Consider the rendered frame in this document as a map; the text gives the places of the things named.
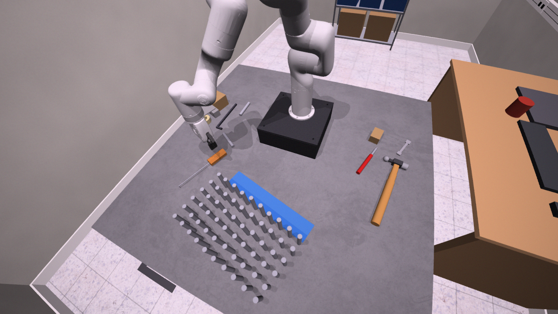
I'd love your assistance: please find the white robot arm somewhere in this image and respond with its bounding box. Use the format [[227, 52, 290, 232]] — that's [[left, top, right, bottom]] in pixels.
[[168, 0, 335, 123]]

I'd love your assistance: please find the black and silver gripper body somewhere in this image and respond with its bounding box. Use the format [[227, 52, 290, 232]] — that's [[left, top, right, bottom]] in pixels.
[[187, 116, 214, 142]]

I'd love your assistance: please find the red-handled screwdriver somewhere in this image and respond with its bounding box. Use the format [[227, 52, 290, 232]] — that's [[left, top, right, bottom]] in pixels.
[[356, 147, 377, 174]]

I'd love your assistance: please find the orange-handled ball-peen hammer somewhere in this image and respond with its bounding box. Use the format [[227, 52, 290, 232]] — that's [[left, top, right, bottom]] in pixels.
[[371, 156, 409, 226]]

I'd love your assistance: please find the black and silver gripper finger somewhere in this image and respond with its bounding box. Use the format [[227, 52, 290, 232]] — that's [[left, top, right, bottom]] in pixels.
[[206, 132, 217, 150]]

